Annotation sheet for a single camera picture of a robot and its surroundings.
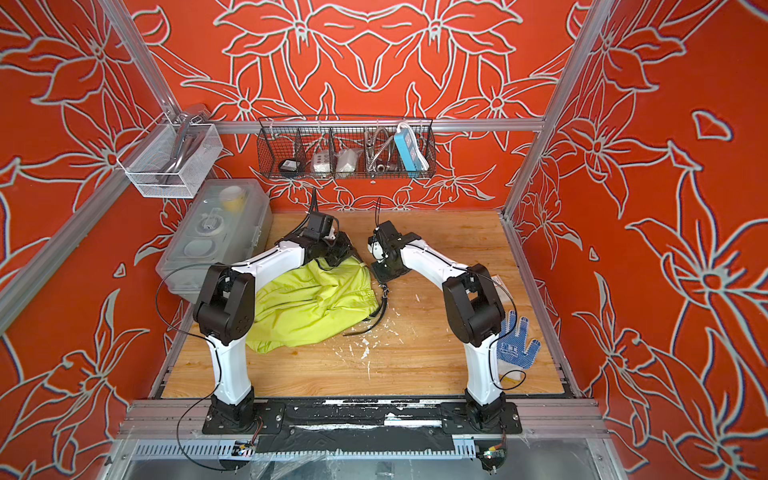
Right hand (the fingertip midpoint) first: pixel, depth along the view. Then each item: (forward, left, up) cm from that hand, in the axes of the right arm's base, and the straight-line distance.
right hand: (376, 274), depth 93 cm
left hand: (+8, +6, +5) cm, 11 cm away
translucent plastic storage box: (+14, +50, +10) cm, 52 cm away
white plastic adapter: (+29, +10, +23) cm, 38 cm away
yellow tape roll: (+24, +51, +11) cm, 58 cm away
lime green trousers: (-12, +18, +3) cm, 22 cm away
